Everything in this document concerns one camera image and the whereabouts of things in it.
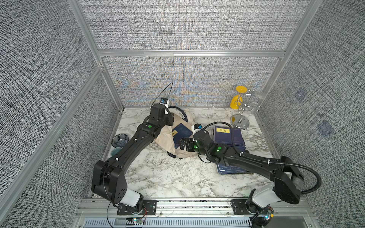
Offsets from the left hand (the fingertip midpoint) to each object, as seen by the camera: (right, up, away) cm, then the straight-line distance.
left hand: (173, 111), depth 82 cm
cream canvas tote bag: (-5, -16, +5) cm, 18 cm away
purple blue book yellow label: (+34, -16, +17) cm, 41 cm away
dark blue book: (+4, -13, +20) cm, 25 cm away
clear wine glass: (+57, +12, +13) cm, 60 cm away
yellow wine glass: (+43, +9, +16) cm, 47 cm away
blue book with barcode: (+29, -33, 0) cm, 44 cm away
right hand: (+6, -15, -4) cm, 16 cm away
